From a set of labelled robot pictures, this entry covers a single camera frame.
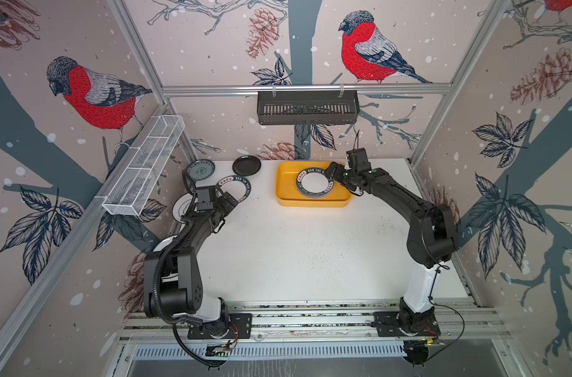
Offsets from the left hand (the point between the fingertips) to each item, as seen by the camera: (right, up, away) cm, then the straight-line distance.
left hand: (227, 203), depth 91 cm
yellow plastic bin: (+24, +2, +12) cm, 27 cm away
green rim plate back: (-1, +6, +20) cm, 21 cm away
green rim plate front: (+36, +8, +19) cm, 42 cm away
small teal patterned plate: (-22, +15, +27) cm, 38 cm away
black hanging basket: (+35, +42, +15) cm, 57 cm away
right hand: (+42, +11, +4) cm, 44 cm away
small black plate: (+2, +17, +27) cm, 32 cm away
